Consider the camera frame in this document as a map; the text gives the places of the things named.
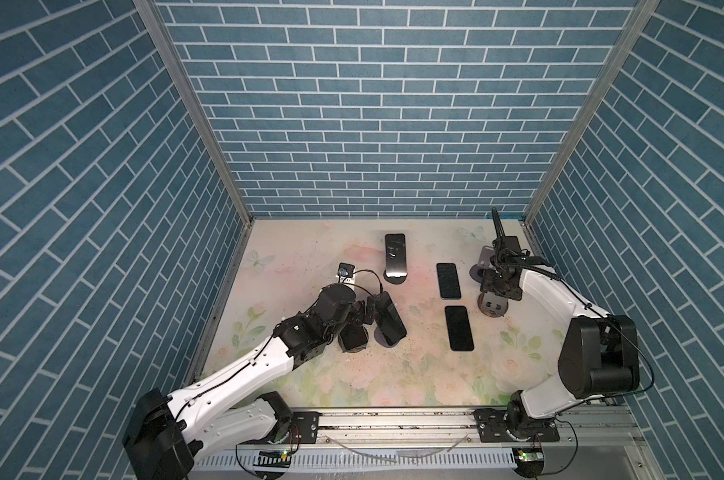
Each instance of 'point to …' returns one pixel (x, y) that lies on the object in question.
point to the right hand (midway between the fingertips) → (494, 284)
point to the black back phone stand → (394, 279)
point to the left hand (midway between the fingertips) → (362, 295)
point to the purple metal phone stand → (477, 271)
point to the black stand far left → (353, 350)
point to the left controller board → (274, 458)
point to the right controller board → (528, 457)
